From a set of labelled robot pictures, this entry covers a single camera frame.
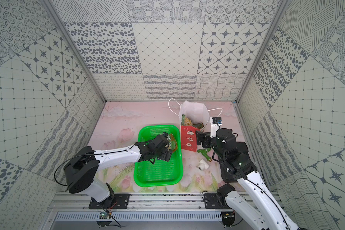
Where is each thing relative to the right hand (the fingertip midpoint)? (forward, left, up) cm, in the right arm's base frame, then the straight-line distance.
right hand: (204, 132), depth 71 cm
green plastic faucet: (+1, -3, -25) cm, 25 cm away
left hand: (0, +21, -19) cm, 28 cm away
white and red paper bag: (+20, +1, -8) cm, 22 cm away
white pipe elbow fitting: (-8, -1, -24) cm, 25 cm away
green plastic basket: (-12, +24, -26) cm, 37 cm away
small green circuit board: (-33, +50, -26) cm, 65 cm away
